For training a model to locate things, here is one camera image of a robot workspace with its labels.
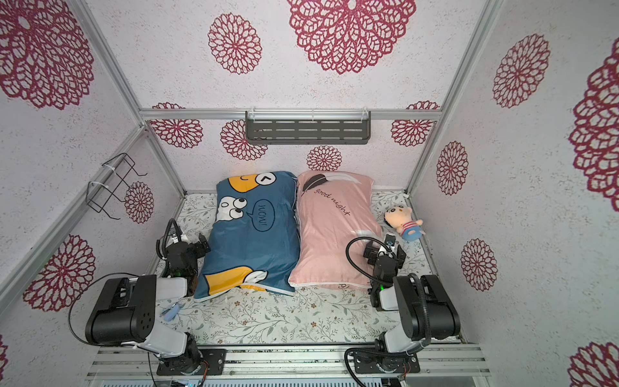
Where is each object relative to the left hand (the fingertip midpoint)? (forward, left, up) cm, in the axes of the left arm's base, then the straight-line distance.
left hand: (191, 238), depth 93 cm
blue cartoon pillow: (0, -24, -2) cm, 24 cm away
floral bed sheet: (-26, -52, -9) cm, 58 cm away
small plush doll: (+12, -84, -3) cm, 85 cm away
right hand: (-2, -75, +2) cm, 75 cm away
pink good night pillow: (+11, -55, +5) cm, 57 cm away
